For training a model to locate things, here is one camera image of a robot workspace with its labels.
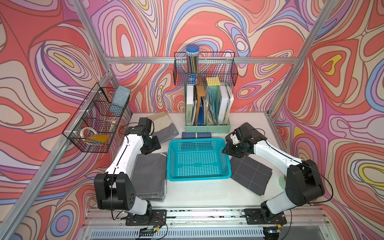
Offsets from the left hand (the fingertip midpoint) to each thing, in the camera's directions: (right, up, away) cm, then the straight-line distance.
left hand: (157, 148), depth 84 cm
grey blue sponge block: (-20, +28, -2) cm, 35 cm away
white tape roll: (-30, +10, -17) cm, 36 cm away
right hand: (+40, -5, +4) cm, 41 cm away
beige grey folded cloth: (-3, +12, +26) cm, 29 cm away
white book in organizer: (+40, +26, +14) cm, 50 cm away
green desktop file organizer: (+30, +24, +10) cm, 40 cm away
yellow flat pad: (-23, +7, -16) cm, 29 cm away
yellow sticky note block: (+33, +40, +7) cm, 52 cm away
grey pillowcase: (-6, -17, +2) cm, 18 cm away
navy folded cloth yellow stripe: (+22, +6, +20) cm, 31 cm away
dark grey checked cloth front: (+55, -16, +4) cm, 57 cm away
